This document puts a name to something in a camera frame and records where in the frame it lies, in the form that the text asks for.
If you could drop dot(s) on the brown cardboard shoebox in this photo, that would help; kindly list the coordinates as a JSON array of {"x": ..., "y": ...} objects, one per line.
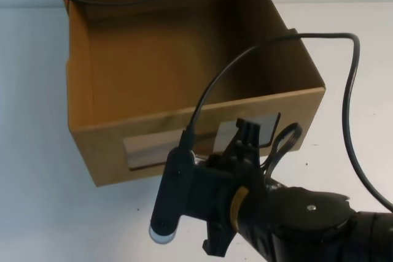
[{"x": 135, "y": 74}]

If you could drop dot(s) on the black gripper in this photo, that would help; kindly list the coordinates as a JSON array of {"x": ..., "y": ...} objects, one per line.
[{"x": 280, "y": 223}]

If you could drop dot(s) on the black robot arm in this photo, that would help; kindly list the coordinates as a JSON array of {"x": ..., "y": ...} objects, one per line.
[{"x": 370, "y": 232}]

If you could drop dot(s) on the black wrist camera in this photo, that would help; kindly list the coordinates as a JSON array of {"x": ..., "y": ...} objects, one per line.
[{"x": 172, "y": 195}]

